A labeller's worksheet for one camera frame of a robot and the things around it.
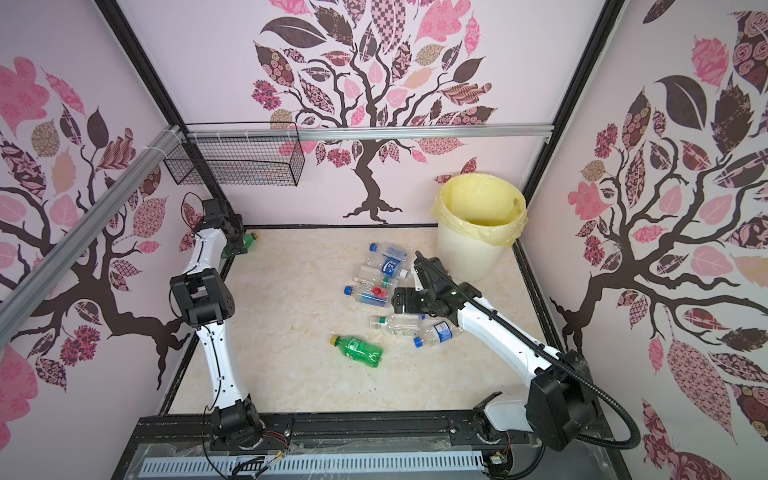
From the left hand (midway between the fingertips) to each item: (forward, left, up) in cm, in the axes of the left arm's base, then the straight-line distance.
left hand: (242, 228), depth 105 cm
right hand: (-31, -58, +4) cm, 66 cm away
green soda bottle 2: (-43, -44, -6) cm, 62 cm away
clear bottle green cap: (-33, -57, -10) cm, 67 cm away
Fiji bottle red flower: (-24, -47, -6) cm, 53 cm away
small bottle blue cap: (-38, -68, -5) cm, 78 cm away
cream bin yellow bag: (+1, -85, +5) cm, 85 cm away
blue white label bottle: (-14, -49, -6) cm, 51 cm away
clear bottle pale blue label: (-6, -54, -6) cm, 55 cm away
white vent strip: (-69, -12, -11) cm, 71 cm away
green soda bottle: (+2, +1, -8) cm, 8 cm away
